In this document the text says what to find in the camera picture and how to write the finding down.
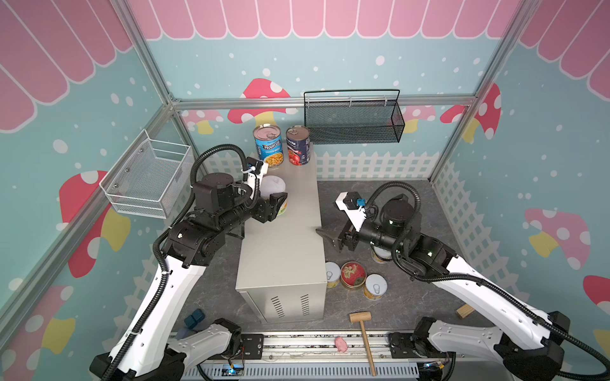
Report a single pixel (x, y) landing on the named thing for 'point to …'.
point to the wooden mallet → (362, 316)
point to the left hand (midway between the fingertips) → (273, 195)
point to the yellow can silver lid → (376, 286)
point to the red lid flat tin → (353, 275)
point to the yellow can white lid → (333, 270)
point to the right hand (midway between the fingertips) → (326, 217)
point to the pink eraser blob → (341, 344)
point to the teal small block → (193, 319)
